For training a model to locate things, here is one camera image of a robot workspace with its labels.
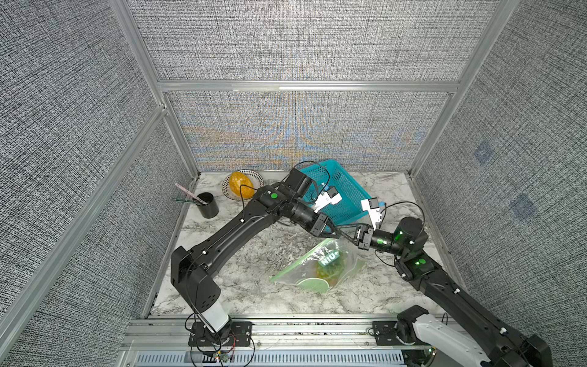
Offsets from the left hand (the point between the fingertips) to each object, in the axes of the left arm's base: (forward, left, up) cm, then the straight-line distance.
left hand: (340, 234), depth 64 cm
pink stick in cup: (+31, +54, -17) cm, 65 cm away
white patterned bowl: (+50, +30, -28) cm, 65 cm away
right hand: (+2, 0, +1) cm, 2 cm away
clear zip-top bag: (0, +9, -29) cm, 30 cm away
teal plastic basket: (+47, -6, -24) cm, 53 cm away
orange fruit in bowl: (+42, +37, -22) cm, 60 cm away
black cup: (+28, +48, -26) cm, 62 cm away
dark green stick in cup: (+27, +56, -16) cm, 64 cm away
